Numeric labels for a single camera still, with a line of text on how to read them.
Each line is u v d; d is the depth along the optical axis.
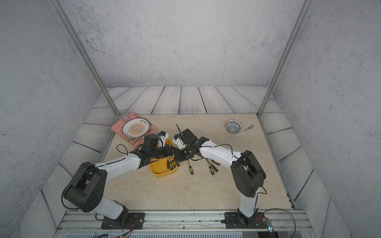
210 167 0.91
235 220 0.73
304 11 0.71
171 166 0.91
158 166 0.91
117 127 1.11
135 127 1.11
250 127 1.11
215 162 0.94
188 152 0.68
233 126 1.11
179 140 0.79
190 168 0.91
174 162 0.93
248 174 0.47
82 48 0.85
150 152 0.71
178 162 0.83
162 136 0.83
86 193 0.44
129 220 0.71
